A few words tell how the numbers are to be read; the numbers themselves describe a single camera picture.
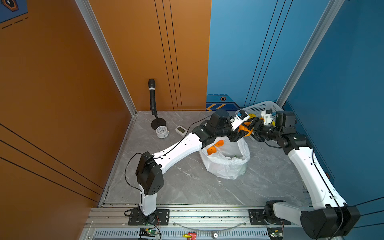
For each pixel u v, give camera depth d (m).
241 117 0.61
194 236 0.67
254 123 0.64
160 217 0.73
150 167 0.49
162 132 1.03
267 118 0.67
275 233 0.70
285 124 0.54
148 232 0.71
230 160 0.75
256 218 0.72
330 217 0.37
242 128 0.69
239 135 0.63
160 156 0.47
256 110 1.13
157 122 1.11
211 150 0.94
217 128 0.58
